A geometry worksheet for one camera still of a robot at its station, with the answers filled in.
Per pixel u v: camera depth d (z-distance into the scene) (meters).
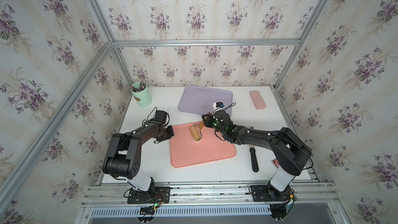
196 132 0.90
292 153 0.46
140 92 0.98
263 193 0.71
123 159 0.45
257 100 1.12
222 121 0.66
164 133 0.80
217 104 0.80
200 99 1.11
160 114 0.75
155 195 0.72
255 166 0.82
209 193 0.75
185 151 0.91
